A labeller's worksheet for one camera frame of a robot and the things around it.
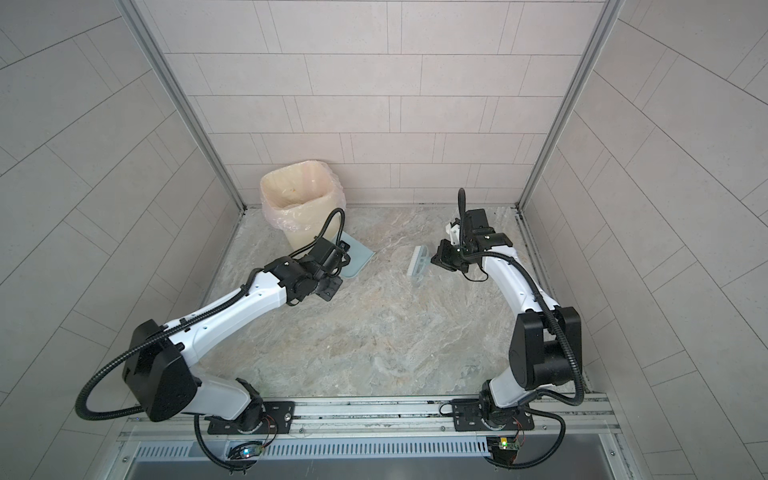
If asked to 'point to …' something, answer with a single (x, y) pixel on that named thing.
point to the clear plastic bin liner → (300, 195)
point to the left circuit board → (246, 450)
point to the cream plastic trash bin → (300, 240)
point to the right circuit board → (502, 443)
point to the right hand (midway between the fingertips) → (431, 257)
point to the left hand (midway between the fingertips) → (337, 276)
